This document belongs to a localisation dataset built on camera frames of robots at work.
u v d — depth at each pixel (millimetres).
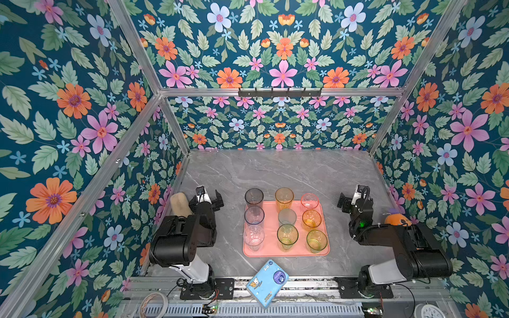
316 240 841
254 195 877
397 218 826
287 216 866
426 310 663
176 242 474
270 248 830
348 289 727
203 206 764
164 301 701
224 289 737
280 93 929
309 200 933
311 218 884
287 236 778
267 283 701
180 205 926
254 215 842
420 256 451
